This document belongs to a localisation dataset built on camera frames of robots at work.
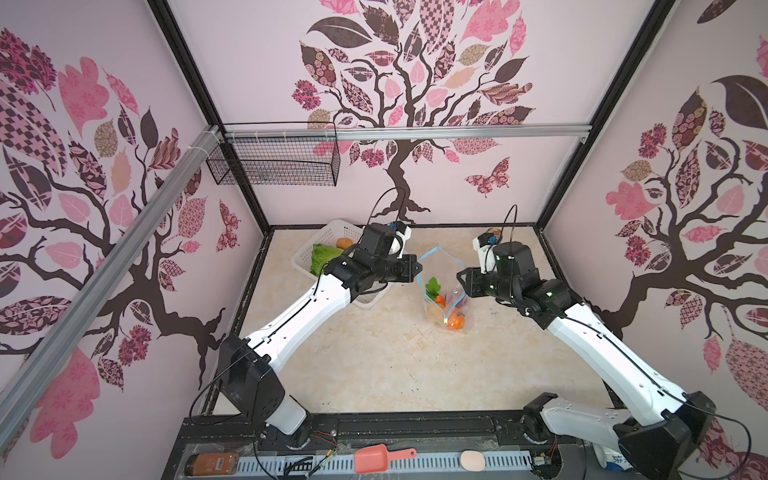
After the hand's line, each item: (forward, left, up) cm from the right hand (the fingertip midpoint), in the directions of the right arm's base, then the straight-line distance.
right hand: (463, 270), depth 75 cm
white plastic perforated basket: (+30, +42, -18) cm, 54 cm away
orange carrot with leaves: (+2, +7, -12) cm, 13 cm away
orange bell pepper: (-4, -1, -20) cm, 21 cm away
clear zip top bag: (+4, +4, -10) cm, 11 cm away
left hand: (0, +11, 0) cm, 11 cm away
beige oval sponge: (-38, 0, -25) cm, 45 cm away
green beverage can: (+28, -19, -15) cm, 37 cm away
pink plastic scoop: (-37, +23, -25) cm, 51 cm away
